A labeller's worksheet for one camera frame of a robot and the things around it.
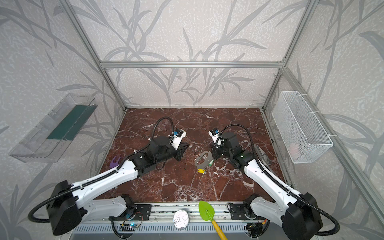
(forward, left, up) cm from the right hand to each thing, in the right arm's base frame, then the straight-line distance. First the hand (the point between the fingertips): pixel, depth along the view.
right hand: (211, 140), depth 81 cm
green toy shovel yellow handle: (-32, +2, -15) cm, 36 cm away
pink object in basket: (-8, -41, +4) cm, 42 cm away
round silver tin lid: (-35, +15, -11) cm, 40 cm away
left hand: (-3, +11, +5) cm, 12 cm away
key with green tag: (-6, 0, -17) cm, 18 cm away
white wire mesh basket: (-10, -37, +18) cm, 42 cm away
